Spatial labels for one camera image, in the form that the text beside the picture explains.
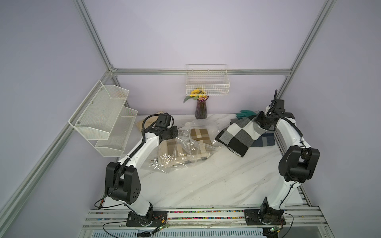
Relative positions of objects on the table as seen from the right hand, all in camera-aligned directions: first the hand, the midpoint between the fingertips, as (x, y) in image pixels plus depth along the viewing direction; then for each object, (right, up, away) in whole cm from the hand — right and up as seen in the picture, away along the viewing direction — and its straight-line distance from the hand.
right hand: (255, 121), depth 92 cm
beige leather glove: (-63, 0, -17) cm, 65 cm away
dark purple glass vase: (-34, +9, +19) cm, 40 cm away
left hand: (-52, -8, -4) cm, 52 cm away
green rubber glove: (+4, +8, +30) cm, 31 cm away
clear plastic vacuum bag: (-45, -6, -1) cm, 46 cm away
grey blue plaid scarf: (+11, -12, +9) cm, 19 cm away
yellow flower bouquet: (-37, +20, +8) cm, 42 cm away
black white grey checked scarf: (-8, -8, +5) cm, 13 cm away
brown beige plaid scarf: (-48, -18, -1) cm, 51 cm away
